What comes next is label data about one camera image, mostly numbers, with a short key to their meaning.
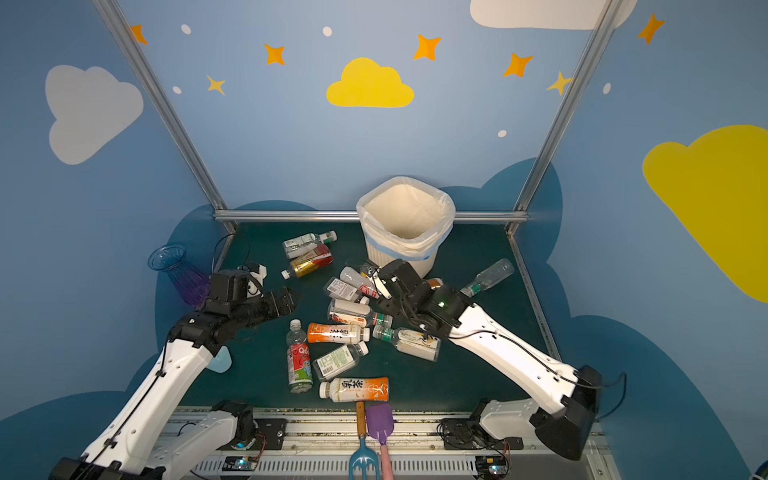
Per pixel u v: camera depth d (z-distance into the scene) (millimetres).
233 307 572
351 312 945
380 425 753
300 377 784
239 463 717
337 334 864
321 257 1054
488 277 1034
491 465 715
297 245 1118
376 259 1076
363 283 986
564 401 387
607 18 696
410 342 857
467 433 744
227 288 563
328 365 820
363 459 701
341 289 984
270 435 746
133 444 393
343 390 771
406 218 1050
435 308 485
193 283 901
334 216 1175
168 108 860
